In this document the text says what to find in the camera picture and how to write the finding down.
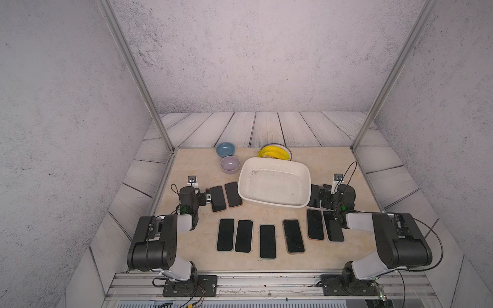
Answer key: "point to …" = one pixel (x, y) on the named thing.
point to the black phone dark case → (268, 241)
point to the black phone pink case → (293, 236)
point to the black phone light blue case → (225, 237)
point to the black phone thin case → (314, 200)
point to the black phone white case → (244, 236)
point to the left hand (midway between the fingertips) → (200, 188)
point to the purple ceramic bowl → (230, 164)
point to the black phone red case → (233, 197)
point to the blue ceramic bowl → (225, 149)
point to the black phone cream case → (314, 224)
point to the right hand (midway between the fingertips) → (333, 186)
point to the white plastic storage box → (284, 182)
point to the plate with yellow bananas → (275, 151)
